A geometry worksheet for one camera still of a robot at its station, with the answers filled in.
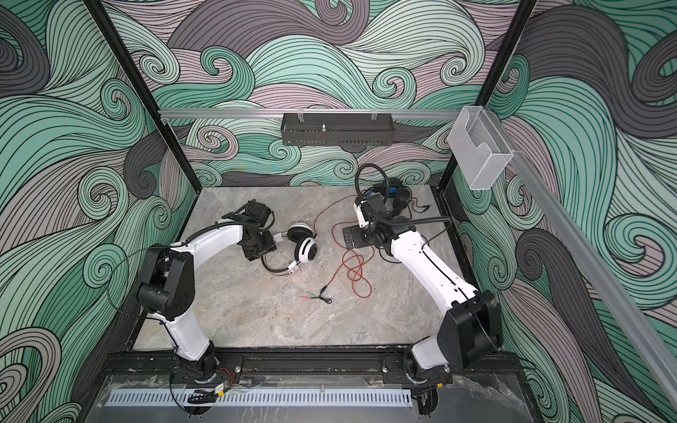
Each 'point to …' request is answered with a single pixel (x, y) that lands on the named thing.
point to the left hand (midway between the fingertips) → (270, 248)
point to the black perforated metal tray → (337, 129)
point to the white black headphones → (307, 248)
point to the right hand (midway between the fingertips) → (360, 234)
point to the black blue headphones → (395, 189)
